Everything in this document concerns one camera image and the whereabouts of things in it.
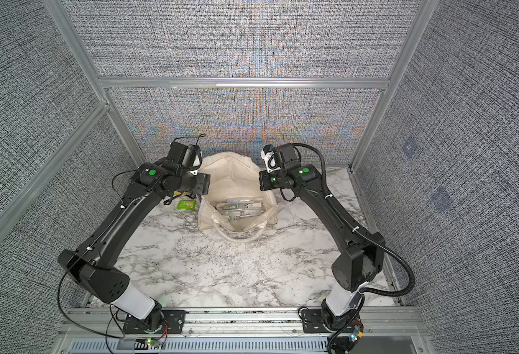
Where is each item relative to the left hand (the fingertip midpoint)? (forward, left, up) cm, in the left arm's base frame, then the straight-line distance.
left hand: (203, 178), depth 75 cm
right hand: (+3, -20, -1) cm, 20 cm away
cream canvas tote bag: (+5, -9, -27) cm, 29 cm away
